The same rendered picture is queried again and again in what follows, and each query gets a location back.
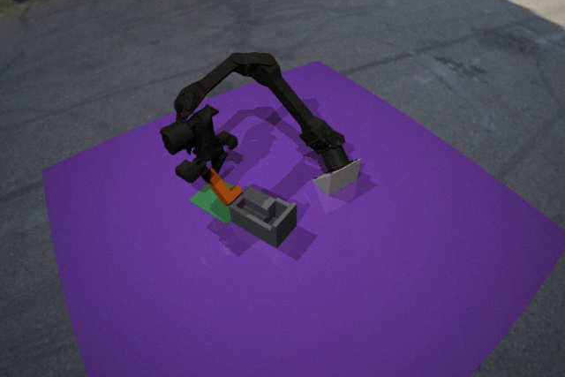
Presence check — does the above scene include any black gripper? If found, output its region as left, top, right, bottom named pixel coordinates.
left=175, top=131, right=237, bottom=183

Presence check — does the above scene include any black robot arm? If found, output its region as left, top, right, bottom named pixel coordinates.
left=160, top=52, right=354, bottom=174

